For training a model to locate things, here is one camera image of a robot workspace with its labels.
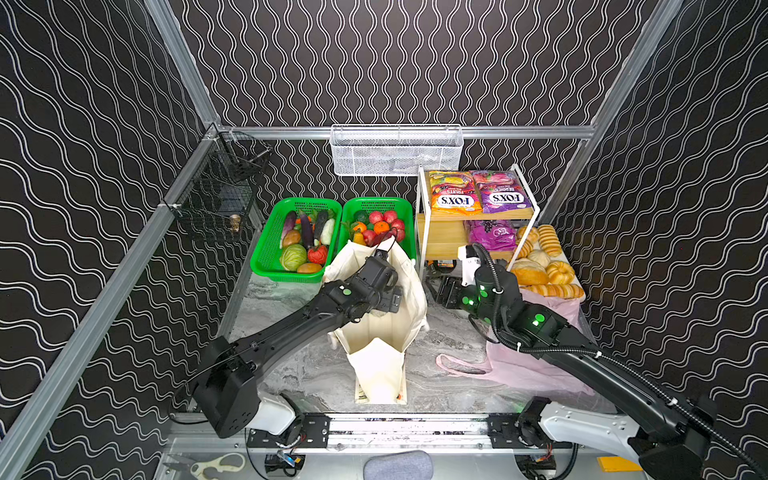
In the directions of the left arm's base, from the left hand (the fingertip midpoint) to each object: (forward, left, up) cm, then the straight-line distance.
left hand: (392, 291), depth 80 cm
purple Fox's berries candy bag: (+20, -28, +18) cm, 39 cm away
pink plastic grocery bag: (-14, -35, -14) cm, 40 cm away
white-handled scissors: (-39, +41, -16) cm, 59 cm away
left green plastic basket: (+29, +36, -11) cm, 48 cm away
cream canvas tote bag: (-20, +2, +10) cm, 22 cm away
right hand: (-2, -10, +9) cm, 14 cm away
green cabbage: (+18, +34, -8) cm, 40 cm away
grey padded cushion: (-37, -5, -15) cm, 40 cm away
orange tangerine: (+36, +6, -11) cm, 39 cm away
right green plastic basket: (+47, -1, -10) cm, 48 cm away
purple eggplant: (+34, +34, -12) cm, 49 cm away
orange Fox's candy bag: (+19, -16, +18) cm, 31 cm away
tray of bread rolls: (+21, -50, -15) cm, 56 cm away
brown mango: (+15, +28, -10) cm, 34 cm away
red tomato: (+21, +27, -10) cm, 35 cm away
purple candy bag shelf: (+20, -30, +2) cm, 36 cm away
